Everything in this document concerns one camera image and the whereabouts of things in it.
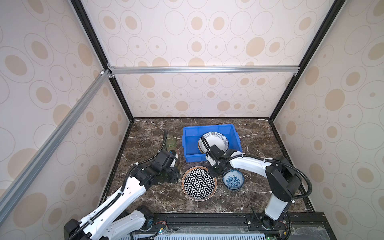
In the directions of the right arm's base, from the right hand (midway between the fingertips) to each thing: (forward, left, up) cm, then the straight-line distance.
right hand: (211, 173), depth 89 cm
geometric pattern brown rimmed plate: (-6, +8, 0) cm, 10 cm away
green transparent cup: (+22, +26, +1) cm, 34 cm away
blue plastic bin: (+29, +12, +2) cm, 31 cm away
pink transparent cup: (+15, +20, -1) cm, 25 cm away
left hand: (-7, +15, +15) cm, 23 cm away
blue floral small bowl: (-5, -12, +3) cm, 13 cm away
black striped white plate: (+26, -4, 0) cm, 26 cm away
